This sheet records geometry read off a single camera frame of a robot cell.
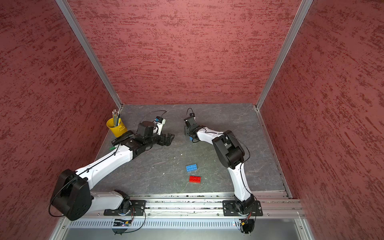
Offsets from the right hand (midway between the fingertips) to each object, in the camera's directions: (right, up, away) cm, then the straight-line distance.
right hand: (190, 131), depth 104 cm
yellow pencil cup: (-48, +1, -8) cm, 49 cm away
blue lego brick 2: (+1, -20, -18) cm, 27 cm away
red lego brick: (+3, -26, -21) cm, 34 cm away
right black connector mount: (+29, -43, -33) cm, 62 cm away
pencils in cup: (-48, +8, -9) cm, 50 cm away
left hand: (-13, -1, -19) cm, 23 cm away
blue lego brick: (+1, -3, -14) cm, 15 cm away
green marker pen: (-51, -11, -9) cm, 53 cm away
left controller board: (-34, -43, -32) cm, 63 cm away
